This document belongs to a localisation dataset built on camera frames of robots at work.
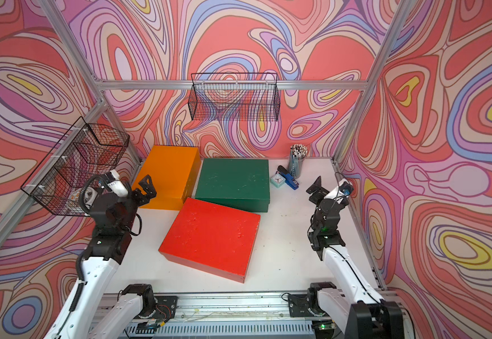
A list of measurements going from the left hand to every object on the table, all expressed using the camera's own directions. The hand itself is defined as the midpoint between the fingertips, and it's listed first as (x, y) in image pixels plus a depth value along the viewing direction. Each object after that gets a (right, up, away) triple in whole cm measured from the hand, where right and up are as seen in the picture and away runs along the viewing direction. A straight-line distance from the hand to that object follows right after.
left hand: (141, 180), depth 71 cm
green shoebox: (+34, -2, +23) cm, 41 cm away
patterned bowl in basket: (-24, -8, +1) cm, 26 cm away
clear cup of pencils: (+60, +12, +28) cm, 68 cm away
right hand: (+66, -2, +7) cm, 67 cm away
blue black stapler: (+58, +1, +38) cm, 69 cm away
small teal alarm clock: (+52, 0, +37) cm, 64 cm away
